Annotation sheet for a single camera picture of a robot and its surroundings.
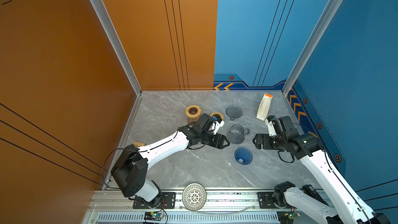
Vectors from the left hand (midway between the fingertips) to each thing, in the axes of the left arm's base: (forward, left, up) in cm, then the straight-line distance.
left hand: (225, 142), depth 78 cm
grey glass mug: (+8, -7, -6) cm, 12 cm away
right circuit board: (-30, -28, -16) cm, 43 cm away
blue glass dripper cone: (-3, -11, -11) cm, 16 cm away
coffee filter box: (+28, -28, -10) cm, 41 cm away
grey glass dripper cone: (+27, -9, -10) cm, 30 cm away
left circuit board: (-30, +32, -16) cm, 47 cm away
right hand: (-1, -17, +4) cm, 17 cm away
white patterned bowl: (-22, +15, -14) cm, 30 cm away
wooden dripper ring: (+28, +2, -12) cm, 30 cm away
